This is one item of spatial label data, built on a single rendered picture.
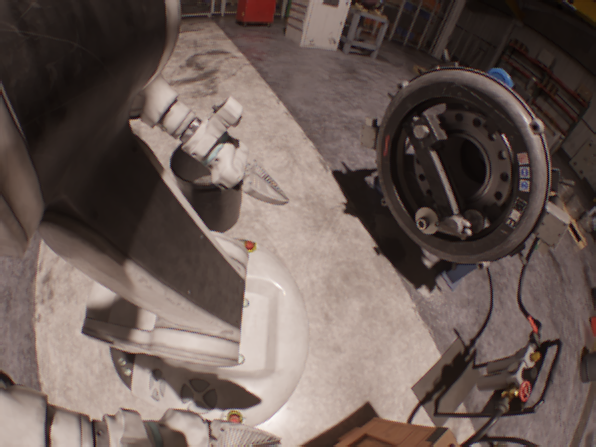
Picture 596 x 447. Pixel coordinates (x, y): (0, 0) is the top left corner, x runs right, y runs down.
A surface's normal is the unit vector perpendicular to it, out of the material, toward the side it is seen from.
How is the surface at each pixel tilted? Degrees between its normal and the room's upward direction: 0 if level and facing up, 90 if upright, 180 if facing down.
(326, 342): 0
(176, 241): 70
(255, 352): 0
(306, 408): 0
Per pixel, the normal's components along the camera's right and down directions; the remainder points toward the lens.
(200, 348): 0.53, -0.50
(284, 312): 0.20, -0.57
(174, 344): 0.00, -0.55
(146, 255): 0.99, -0.08
